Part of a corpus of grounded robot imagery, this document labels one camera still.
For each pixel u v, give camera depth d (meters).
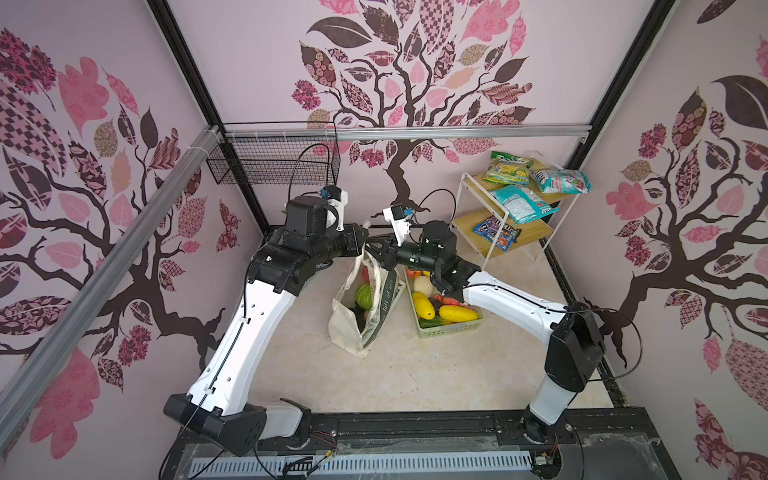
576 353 0.46
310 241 0.47
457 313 0.87
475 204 0.84
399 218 0.63
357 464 0.70
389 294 0.87
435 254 0.59
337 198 0.57
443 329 0.88
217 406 0.37
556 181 0.79
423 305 0.86
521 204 0.76
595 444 0.72
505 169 0.86
